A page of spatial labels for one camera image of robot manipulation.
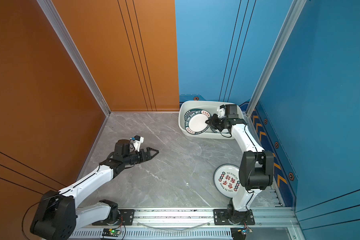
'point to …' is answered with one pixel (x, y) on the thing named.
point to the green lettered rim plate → (196, 129)
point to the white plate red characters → (226, 180)
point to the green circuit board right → (240, 233)
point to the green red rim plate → (197, 116)
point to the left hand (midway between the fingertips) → (155, 152)
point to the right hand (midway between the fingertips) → (205, 121)
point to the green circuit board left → (111, 232)
